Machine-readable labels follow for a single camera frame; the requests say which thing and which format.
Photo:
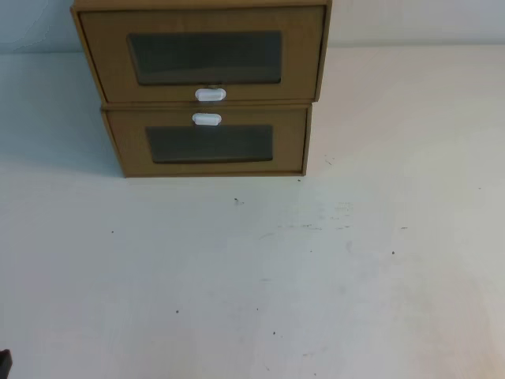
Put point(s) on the black object at bottom left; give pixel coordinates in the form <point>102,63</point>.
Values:
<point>5,363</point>

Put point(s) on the white drawer handle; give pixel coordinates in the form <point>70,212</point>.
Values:
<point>206,119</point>
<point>210,95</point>

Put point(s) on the upper shoebox outer sleeve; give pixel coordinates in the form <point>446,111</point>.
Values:
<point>197,2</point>

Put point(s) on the lower cardboard shoebox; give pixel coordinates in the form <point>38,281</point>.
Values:
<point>251,140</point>

